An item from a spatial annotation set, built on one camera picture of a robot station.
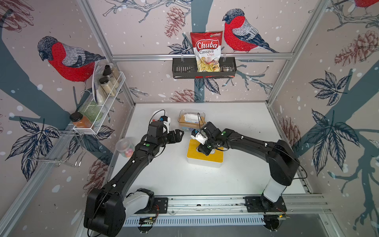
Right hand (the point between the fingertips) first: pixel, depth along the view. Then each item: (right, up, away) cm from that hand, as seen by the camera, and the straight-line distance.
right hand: (199, 147), depth 86 cm
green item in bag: (-53, +21, -16) cm, 60 cm away
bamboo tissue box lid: (-11, +14, +14) cm, 23 cm away
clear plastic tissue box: (-6, +16, +14) cm, 22 cm away
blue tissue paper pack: (-8, +10, +15) cm, 20 cm away
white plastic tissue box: (+3, -9, -3) cm, 10 cm away
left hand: (-11, +11, -5) cm, 17 cm away
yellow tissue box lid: (-4, -2, -3) cm, 5 cm away
